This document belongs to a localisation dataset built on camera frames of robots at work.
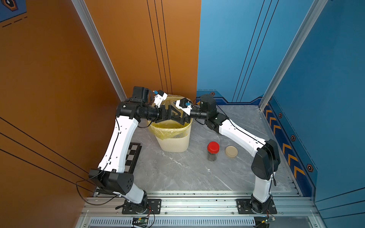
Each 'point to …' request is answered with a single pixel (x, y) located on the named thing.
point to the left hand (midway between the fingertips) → (174, 114)
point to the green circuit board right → (267, 220)
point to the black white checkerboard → (131, 157)
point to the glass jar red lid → (213, 148)
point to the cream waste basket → (175, 145)
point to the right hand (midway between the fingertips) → (174, 107)
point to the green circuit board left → (142, 222)
